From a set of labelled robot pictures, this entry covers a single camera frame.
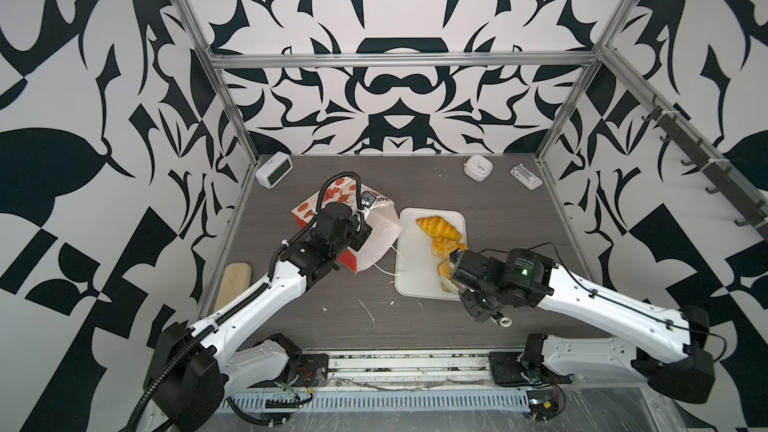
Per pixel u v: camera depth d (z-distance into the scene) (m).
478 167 1.14
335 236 0.60
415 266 0.88
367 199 0.67
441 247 0.91
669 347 0.40
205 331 0.41
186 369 0.38
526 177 1.12
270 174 1.06
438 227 0.96
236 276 0.84
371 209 0.69
